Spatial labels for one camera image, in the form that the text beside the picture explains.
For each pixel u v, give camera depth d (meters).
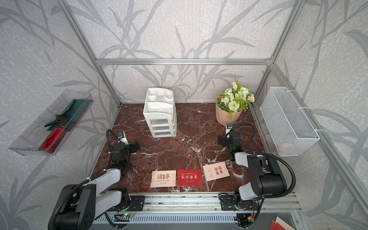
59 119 0.65
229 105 0.85
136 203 0.73
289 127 0.62
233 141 0.71
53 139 0.58
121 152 0.67
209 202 0.75
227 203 0.73
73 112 0.74
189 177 0.83
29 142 0.58
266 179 0.44
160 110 0.89
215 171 0.85
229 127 0.82
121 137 0.75
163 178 0.83
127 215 0.71
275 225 0.68
